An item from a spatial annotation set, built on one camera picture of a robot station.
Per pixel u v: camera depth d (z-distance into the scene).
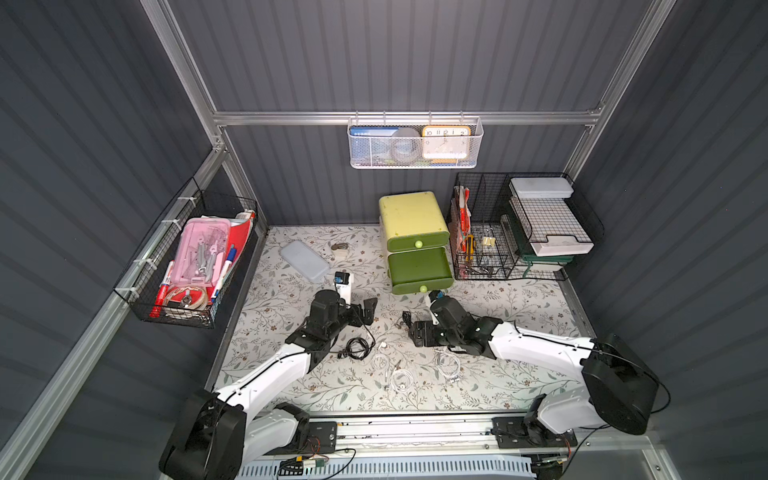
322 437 0.74
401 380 0.83
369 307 0.76
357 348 0.89
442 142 0.89
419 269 0.97
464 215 1.13
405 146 0.89
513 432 0.74
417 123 0.89
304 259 1.09
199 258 0.71
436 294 0.79
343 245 1.15
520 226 0.99
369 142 0.84
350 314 0.74
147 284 0.63
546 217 0.96
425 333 0.74
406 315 0.96
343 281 0.73
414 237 0.91
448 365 0.86
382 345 0.89
